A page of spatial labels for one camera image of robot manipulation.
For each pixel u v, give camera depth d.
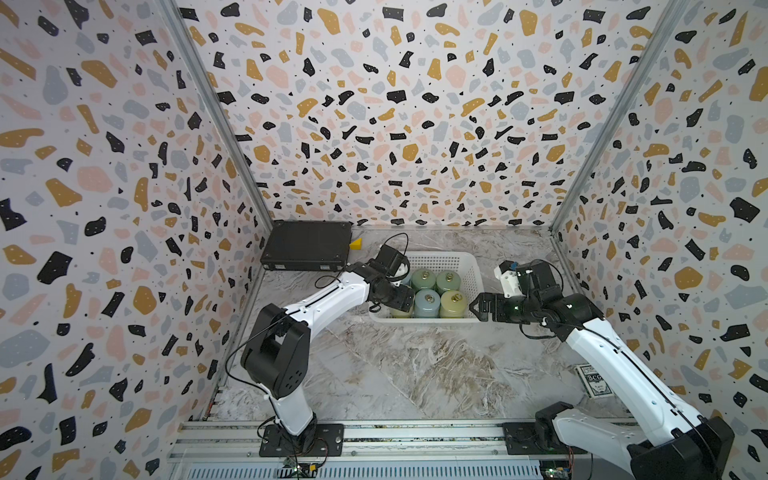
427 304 0.90
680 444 0.38
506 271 0.70
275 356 0.46
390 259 0.70
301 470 0.70
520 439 0.73
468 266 1.00
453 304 0.90
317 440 0.73
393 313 0.97
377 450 0.73
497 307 0.67
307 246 1.13
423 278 0.95
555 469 0.71
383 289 0.69
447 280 0.95
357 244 1.13
